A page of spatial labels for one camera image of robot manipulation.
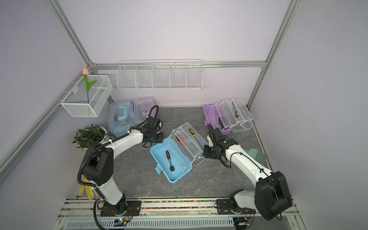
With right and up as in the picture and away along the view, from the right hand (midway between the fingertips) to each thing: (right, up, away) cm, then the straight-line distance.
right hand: (205, 153), depth 85 cm
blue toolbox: (-58, +22, +15) cm, 63 cm away
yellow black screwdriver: (-8, +12, +6) cm, 15 cm away
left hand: (-27, +7, +8) cm, 30 cm away
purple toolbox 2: (+23, +24, +28) cm, 43 cm away
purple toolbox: (-45, +30, +26) cm, 60 cm away
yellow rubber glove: (-67, -20, -4) cm, 70 cm away
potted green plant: (-67, +12, -2) cm, 68 cm away
